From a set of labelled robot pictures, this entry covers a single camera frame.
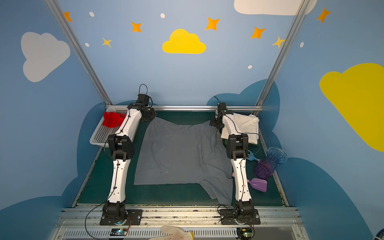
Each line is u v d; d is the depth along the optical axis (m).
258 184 0.86
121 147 0.66
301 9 0.70
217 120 0.99
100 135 0.99
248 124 1.05
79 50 0.84
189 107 1.32
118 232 0.71
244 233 0.71
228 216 0.75
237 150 0.71
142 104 0.82
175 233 0.70
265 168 0.88
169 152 0.99
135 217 0.74
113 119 1.09
